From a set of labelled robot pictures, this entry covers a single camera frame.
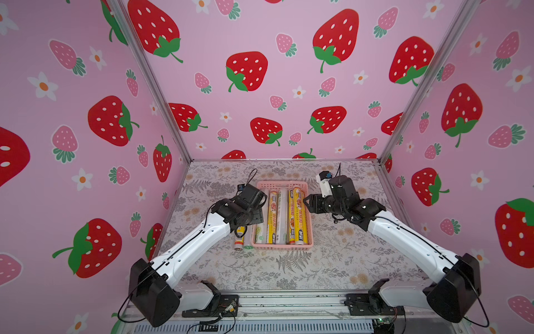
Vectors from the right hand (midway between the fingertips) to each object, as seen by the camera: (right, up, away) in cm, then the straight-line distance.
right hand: (316, 195), depth 80 cm
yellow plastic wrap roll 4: (-5, -10, +11) cm, 16 cm away
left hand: (-24, -8, 0) cm, 25 cm away
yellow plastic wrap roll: (-32, -20, +7) cm, 38 cm away
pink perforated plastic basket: (-10, +4, +25) cm, 27 cm away
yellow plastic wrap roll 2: (-18, -8, +15) cm, 25 cm away
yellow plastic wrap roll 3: (-9, -11, +13) cm, 19 cm away
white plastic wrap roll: (-28, -19, +7) cm, 35 cm away
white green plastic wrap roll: (-22, -16, +8) cm, 29 cm away
